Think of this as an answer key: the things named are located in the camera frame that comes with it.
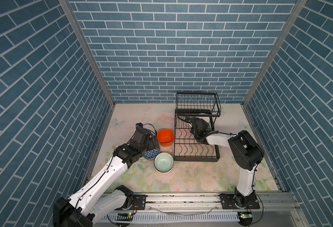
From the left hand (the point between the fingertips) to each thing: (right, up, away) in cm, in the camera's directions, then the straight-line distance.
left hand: (154, 141), depth 79 cm
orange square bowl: (+5, -2, +21) cm, 22 cm away
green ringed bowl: (+5, -13, +4) cm, 15 cm away
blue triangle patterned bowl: (-3, -10, +10) cm, 15 cm away
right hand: (+31, +8, +21) cm, 38 cm away
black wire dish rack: (+31, +21, +15) cm, 41 cm away
